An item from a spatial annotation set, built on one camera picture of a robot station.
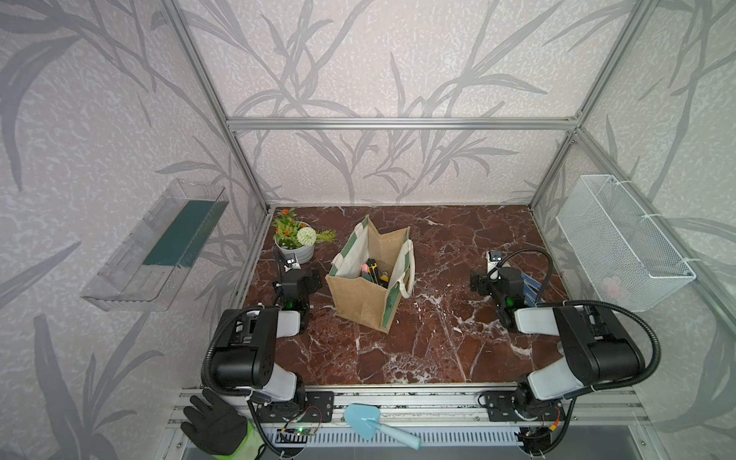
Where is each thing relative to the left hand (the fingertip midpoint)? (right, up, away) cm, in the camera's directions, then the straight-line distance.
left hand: (298, 270), depth 94 cm
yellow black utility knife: (+25, +1, +3) cm, 25 cm away
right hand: (+63, +1, +2) cm, 63 cm away
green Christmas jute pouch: (+24, -1, +2) cm, 24 cm away
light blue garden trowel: (+24, -35, -22) cm, 48 cm away
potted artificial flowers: (-1, +11, -2) cm, 12 cm away
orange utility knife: (+28, -4, 0) cm, 28 cm away
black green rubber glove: (-10, -36, -25) cm, 45 cm away
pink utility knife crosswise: (+22, -1, +2) cm, 22 cm away
